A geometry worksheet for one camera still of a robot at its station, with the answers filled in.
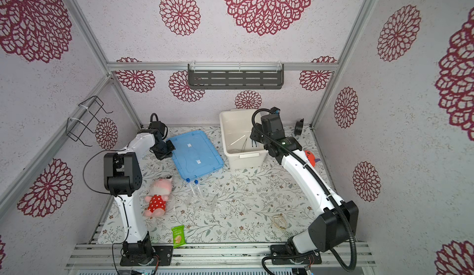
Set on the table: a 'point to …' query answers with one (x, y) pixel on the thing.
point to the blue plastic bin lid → (195, 155)
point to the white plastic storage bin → (236, 126)
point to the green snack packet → (178, 235)
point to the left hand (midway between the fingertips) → (172, 156)
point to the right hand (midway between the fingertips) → (255, 126)
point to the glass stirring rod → (237, 140)
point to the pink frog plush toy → (156, 201)
